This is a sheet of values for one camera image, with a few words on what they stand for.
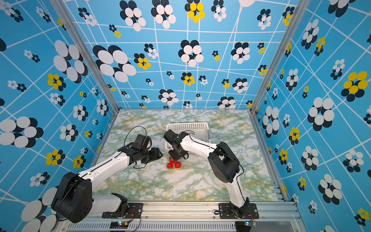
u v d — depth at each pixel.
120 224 0.72
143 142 0.69
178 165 0.88
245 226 0.68
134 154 0.62
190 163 0.91
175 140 0.66
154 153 0.77
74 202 0.41
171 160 0.89
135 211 0.73
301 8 0.68
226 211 0.73
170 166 0.87
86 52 0.85
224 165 0.50
